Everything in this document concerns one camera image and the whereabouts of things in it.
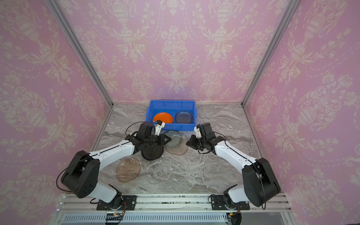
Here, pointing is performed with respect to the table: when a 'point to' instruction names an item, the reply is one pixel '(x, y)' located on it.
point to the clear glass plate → (158, 173)
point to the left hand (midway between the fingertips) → (171, 140)
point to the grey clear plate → (183, 117)
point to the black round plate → (152, 152)
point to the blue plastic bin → (173, 107)
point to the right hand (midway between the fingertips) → (186, 143)
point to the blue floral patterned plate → (177, 137)
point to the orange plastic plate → (165, 117)
